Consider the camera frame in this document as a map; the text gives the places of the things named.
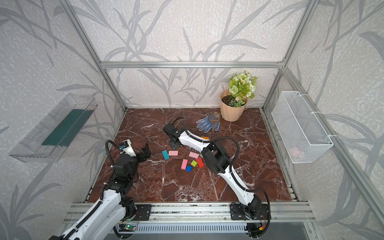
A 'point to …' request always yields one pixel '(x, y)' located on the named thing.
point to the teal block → (165, 154)
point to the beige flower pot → (231, 113)
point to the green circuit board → (129, 227)
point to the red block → (200, 162)
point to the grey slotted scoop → (214, 117)
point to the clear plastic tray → (46, 142)
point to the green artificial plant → (242, 87)
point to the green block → (194, 163)
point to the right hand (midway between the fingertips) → (178, 137)
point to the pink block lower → (183, 166)
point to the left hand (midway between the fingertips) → (143, 140)
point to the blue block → (188, 168)
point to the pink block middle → (194, 155)
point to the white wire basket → (301, 136)
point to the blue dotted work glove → (205, 124)
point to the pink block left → (173, 153)
